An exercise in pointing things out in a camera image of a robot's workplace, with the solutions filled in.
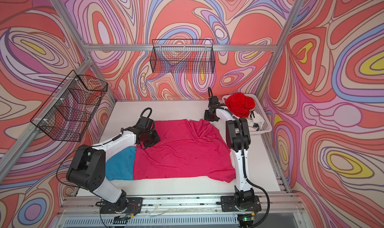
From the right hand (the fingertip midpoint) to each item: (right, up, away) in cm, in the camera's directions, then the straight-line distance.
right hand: (209, 119), depth 108 cm
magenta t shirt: (-17, -18, -14) cm, 28 cm away
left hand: (-31, -11, -16) cm, 36 cm away
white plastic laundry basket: (+35, +7, -4) cm, 36 cm away
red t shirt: (+22, +11, 0) cm, 25 cm away
